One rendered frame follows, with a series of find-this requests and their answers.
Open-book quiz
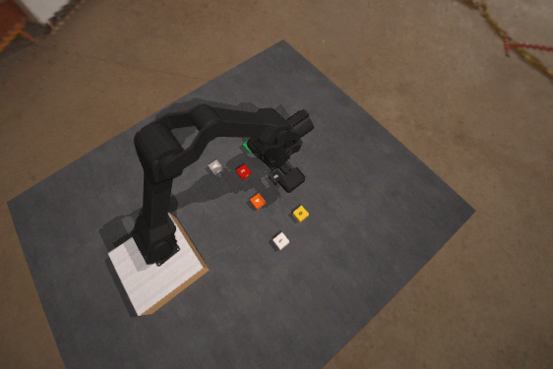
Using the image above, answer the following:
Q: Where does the green block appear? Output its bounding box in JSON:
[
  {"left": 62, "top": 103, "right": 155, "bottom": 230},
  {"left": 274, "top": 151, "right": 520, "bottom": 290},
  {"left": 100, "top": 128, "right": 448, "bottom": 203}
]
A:
[{"left": 242, "top": 141, "right": 251, "bottom": 154}]

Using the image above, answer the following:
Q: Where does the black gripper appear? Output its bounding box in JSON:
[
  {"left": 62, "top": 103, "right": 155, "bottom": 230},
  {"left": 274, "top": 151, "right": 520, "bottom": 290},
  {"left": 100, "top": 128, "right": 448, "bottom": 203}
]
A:
[{"left": 247, "top": 138, "right": 305, "bottom": 193}]

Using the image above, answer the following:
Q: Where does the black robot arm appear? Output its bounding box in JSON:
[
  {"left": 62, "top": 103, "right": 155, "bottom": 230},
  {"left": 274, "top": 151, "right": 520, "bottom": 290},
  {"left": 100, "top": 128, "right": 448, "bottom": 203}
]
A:
[{"left": 131, "top": 103, "right": 314, "bottom": 267}]

